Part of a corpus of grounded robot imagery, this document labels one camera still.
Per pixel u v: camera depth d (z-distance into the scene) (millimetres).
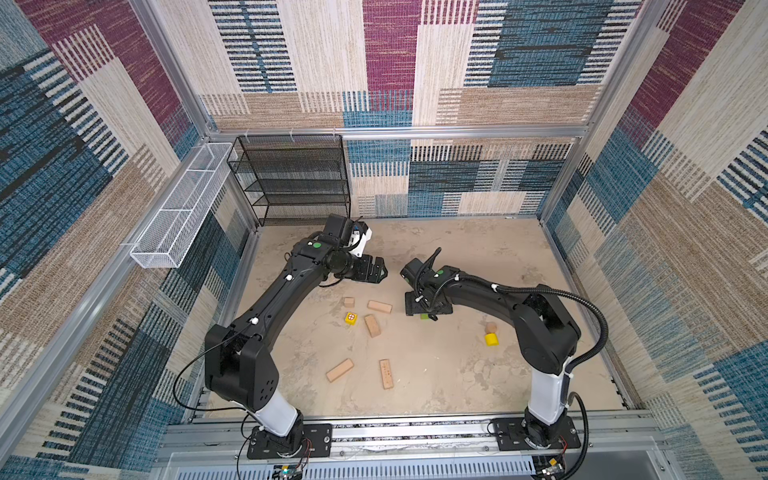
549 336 494
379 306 961
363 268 725
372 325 912
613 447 734
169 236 714
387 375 817
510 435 729
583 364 508
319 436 743
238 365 427
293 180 1091
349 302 966
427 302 700
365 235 760
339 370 847
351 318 929
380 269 738
